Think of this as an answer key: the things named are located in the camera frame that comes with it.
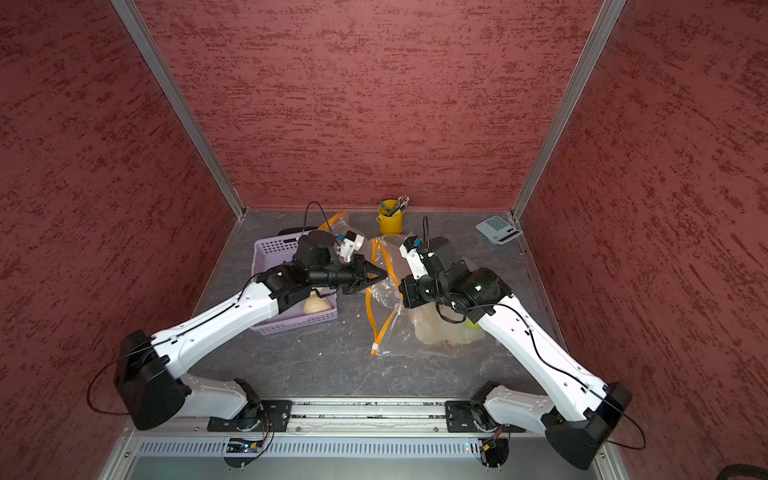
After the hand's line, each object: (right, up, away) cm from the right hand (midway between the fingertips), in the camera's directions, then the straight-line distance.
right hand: (401, 295), depth 70 cm
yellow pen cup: (-3, +18, +37) cm, 41 cm away
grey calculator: (+39, +17, +43) cm, 61 cm away
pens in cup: (+1, +26, +31) cm, 40 cm away
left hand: (-4, +3, 0) cm, 5 cm away
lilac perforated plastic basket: (-47, +8, +36) cm, 60 cm away
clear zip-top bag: (-21, +18, +30) cm, 41 cm away
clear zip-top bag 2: (-1, -8, -3) cm, 8 cm away
